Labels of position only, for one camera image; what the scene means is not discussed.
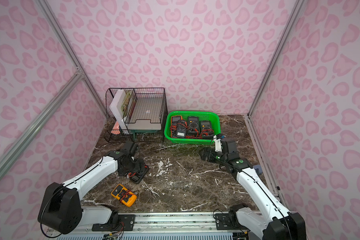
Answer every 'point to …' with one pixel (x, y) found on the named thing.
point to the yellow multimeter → (121, 193)
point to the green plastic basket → (214, 116)
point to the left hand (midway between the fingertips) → (137, 166)
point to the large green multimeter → (193, 127)
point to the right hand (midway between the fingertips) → (205, 152)
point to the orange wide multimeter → (174, 119)
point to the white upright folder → (114, 109)
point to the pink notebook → (116, 128)
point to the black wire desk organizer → (124, 105)
